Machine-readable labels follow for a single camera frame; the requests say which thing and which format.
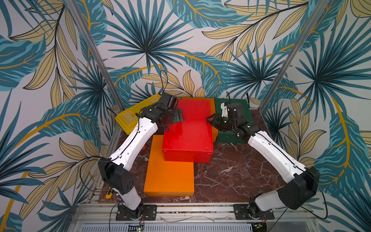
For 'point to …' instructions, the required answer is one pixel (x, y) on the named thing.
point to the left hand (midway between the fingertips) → (176, 118)
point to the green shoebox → (230, 137)
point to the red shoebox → (191, 139)
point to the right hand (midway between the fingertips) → (207, 118)
